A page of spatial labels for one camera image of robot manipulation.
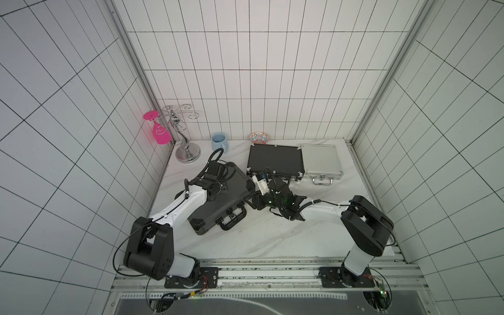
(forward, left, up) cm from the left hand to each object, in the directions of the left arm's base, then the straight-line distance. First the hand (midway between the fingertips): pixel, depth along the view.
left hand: (217, 190), depth 89 cm
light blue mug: (+35, +4, -3) cm, 36 cm away
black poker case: (+20, -33, -3) cm, 38 cm away
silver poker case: (+19, -53, -3) cm, 57 cm away
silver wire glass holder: (+29, +23, -7) cm, 37 cm away
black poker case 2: (-8, -5, 0) cm, 10 cm away
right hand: (-2, -14, +2) cm, 15 cm away
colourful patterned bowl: (+41, -20, -6) cm, 46 cm away
